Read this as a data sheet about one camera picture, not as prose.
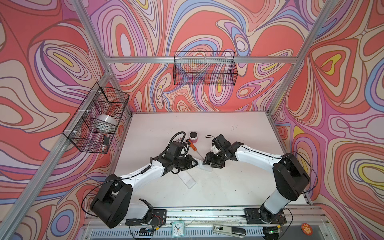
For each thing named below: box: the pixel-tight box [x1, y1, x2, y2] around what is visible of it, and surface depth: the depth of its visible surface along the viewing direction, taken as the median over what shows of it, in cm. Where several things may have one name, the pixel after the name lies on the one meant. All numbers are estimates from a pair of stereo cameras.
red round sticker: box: [301, 222, 314, 236], surface depth 72 cm
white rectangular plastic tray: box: [177, 170, 197, 189], surface depth 86 cm
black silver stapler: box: [212, 224, 247, 238], surface depth 69 cm
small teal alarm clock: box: [171, 220, 185, 238], surface depth 70 cm
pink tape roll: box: [188, 131, 198, 144], surface depth 101 cm
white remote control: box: [196, 162, 213, 172], surface depth 85 cm
